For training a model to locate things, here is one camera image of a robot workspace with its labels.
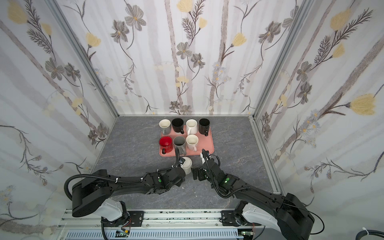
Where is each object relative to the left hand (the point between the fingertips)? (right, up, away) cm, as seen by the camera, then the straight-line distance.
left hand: (179, 169), depth 86 cm
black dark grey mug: (+16, +26, +18) cm, 35 cm away
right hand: (+9, +5, -5) cm, 11 cm away
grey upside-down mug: (-1, +15, +9) cm, 18 cm away
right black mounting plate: (+26, -21, -13) cm, 36 cm away
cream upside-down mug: (+5, +3, -2) cm, 6 cm away
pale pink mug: (+7, +16, +7) cm, 19 cm away
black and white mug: (-3, +27, +18) cm, 33 cm away
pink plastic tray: (+16, +14, +18) cm, 28 cm away
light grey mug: (-13, +27, +20) cm, 36 cm away
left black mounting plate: (-20, -21, -13) cm, 32 cm away
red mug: (-11, +14, +15) cm, 23 cm away
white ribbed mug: (+7, +26, +19) cm, 33 cm away
